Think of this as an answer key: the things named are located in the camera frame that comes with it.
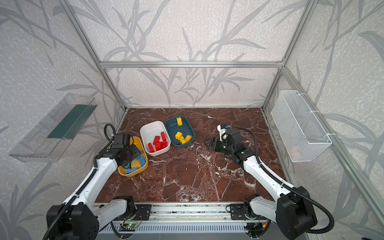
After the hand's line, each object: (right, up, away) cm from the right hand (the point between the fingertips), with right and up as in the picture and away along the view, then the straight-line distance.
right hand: (208, 137), depth 81 cm
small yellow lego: (-12, -2, +18) cm, 22 cm away
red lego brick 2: (-30, -2, +19) cm, 35 cm away
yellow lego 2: (-18, -1, +16) cm, 24 cm away
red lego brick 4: (-30, -6, +13) cm, 33 cm away
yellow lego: (-20, +9, +27) cm, 35 cm away
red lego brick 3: (-37, -9, +15) cm, 40 cm away
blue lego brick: (-44, -19, +3) cm, 48 cm away
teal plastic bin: (-15, +3, +26) cm, 30 cm away
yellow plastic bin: (-41, -16, +7) cm, 44 cm away
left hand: (-40, -6, +3) cm, 41 cm away
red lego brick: (-34, -3, +20) cm, 40 cm away
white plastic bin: (-41, +1, +23) cm, 47 cm away
